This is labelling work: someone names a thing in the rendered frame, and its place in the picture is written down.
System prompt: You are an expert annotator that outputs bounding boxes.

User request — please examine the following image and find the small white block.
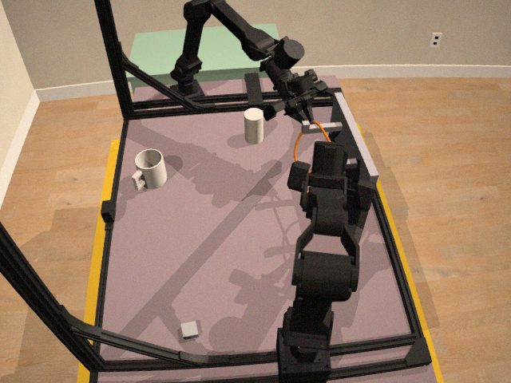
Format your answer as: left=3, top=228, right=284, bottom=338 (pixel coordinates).
left=181, top=321, right=199, bottom=340

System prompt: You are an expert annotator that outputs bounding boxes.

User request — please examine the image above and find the cream cylinder with white top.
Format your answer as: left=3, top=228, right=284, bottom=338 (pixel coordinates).
left=244, top=108, right=263, bottom=144

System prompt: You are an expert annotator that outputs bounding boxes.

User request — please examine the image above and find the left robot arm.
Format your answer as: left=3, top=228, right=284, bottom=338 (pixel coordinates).
left=170, top=0, right=318, bottom=97

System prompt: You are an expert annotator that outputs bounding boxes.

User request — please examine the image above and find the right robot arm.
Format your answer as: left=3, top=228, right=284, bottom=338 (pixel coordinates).
left=281, top=141, right=360, bottom=365

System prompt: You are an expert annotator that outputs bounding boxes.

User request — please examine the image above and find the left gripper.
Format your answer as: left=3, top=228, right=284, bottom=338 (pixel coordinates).
left=263, top=71, right=328, bottom=124

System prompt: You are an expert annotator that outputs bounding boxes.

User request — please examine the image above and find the cream mug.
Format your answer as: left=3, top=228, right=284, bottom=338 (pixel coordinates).
left=132, top=149, right=167, bottom=190

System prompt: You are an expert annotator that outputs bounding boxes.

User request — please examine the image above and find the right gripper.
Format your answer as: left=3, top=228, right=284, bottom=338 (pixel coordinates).
left=287, top=160, right=377, bottom=211

